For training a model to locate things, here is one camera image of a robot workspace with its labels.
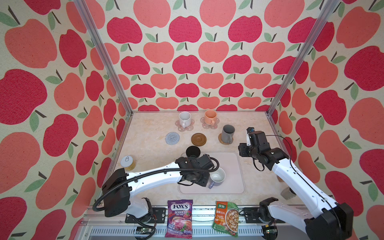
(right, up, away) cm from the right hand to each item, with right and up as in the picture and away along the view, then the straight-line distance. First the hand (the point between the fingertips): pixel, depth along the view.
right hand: (246, 146), depth 82 cm
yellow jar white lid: (-69, -11, +6) cm, 70 cm away
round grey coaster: (-45, +3, +23) cm, 50 cm away
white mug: (-36, +18, +29) cm, 49 cm away
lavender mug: (-16, -19, +5) cm, 25 cm away
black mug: (-30, -4, +7) cm, 31 cm away
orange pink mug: (-16, +19, +30) cm, 39 cm away
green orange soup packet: (-13, -34, -9) cm, 37 cm away
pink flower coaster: (-38, +8, +29) cm, 48 cm away
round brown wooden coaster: (-26, +2, +23) cm, 34 cm away
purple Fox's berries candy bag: (-36, -33, -11) cm, 51 cm away
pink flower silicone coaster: (-18, +11, +30) cm, 36 cm away
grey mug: (-7, +6, +14) cm, 17 cm away
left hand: (-22, -18, -6) cm, 29 cm away
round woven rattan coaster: (-10, +2, +23) cm, 25 cm away
